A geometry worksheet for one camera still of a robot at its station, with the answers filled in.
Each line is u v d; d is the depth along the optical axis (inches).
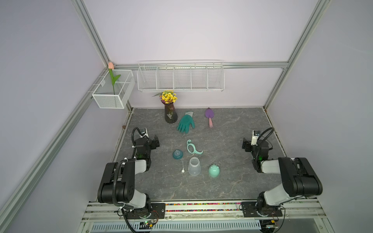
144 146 27.5
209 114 46.0
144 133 31.0
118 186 17.6
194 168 30.8
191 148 36.9
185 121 44.0
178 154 36.0
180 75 38.8
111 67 35.3
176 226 61.9
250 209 29.1
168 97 36.9
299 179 17.9
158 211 28.9
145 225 28.5
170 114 41.5
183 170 34.1
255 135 32.3
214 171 33.2
